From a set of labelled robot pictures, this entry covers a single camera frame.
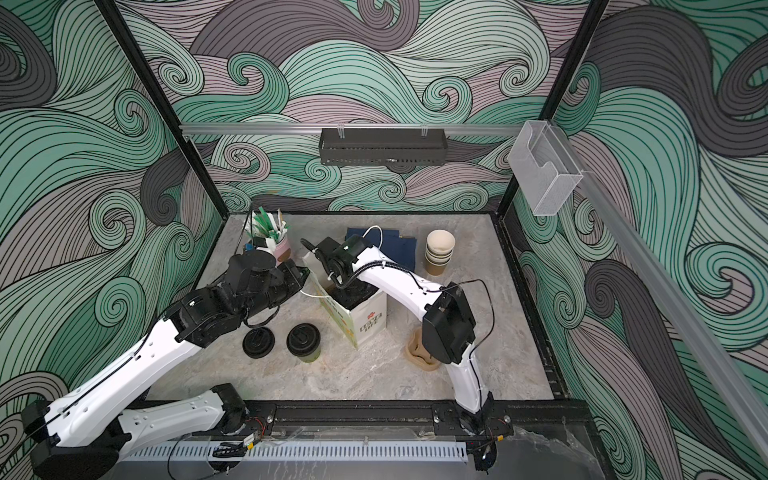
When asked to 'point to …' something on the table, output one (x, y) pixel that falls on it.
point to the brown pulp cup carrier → (417, 353)
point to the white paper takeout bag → (365, 320)
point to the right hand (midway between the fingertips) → (356, 302)
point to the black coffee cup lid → (258, 342)
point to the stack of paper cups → (439, 251)
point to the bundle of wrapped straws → (263, 224)
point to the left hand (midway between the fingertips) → (314, 267)
